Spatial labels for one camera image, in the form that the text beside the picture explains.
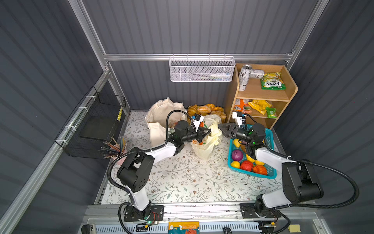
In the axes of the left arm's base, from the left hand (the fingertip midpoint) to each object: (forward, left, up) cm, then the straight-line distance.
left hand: (210, 129), depth 82 cm
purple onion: (-9, -17, -16) cm, 25 cm away
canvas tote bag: (+17, +34, -7) cm, 39 cm away
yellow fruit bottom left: (-14, -15, -17) cm, 26 cm away
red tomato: (-16, -20, -14) cm, 29 cm away
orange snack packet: (+20, -22, -1) cm, 30 cm away
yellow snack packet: (+19, -37, -1) cm, 41 cm away
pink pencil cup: (-4, +56, -12) cm, 58 cm away
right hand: (-4, -3, +5) cm, 7 cm away
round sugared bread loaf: (+23, -13, -12) cm, 29 cm away
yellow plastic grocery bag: (-11, +5, -2) cm, 12 cm away
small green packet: (+13, -42, -2) cm, 44 cm away
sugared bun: (+31, -1, -13) cm, 33 cm away
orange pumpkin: (-19, -27, -14) cm, 36 cm away
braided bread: (+33, +8, -16) cm, 38 cm away
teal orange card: (-43, +17, -21) cm, 51 cm away
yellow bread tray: (+37, -10, -18) cm, 42 cm away
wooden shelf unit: (+20, -35, +10) cm, 42 cm away
